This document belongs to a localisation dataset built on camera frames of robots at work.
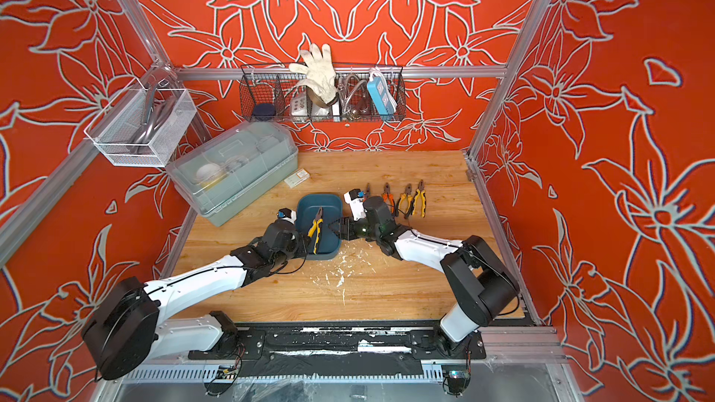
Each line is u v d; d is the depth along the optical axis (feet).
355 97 2.72
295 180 3.60
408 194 3.40
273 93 3.32
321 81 2.95
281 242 2.17
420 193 3.43
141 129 2.51
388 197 3.42
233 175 2.94
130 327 1.32
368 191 3.49
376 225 2.23
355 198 2.56
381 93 2.86
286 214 2.53
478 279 1.48
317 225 2.87
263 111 3.17
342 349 2.39
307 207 3.32
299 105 3.10
